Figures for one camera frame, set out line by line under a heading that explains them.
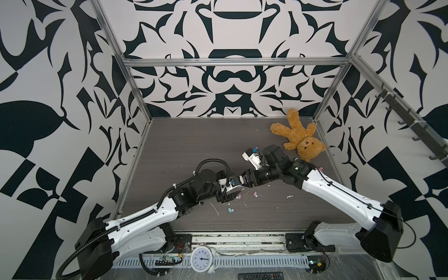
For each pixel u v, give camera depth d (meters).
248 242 0.76
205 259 0.69
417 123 0.58
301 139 1.00
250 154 0.68
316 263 0.71
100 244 0.40
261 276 0.66
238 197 0.86
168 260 0.71
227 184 0.60
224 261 0.71
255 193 0.87
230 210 0.83
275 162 0.58
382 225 0.39
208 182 0.56
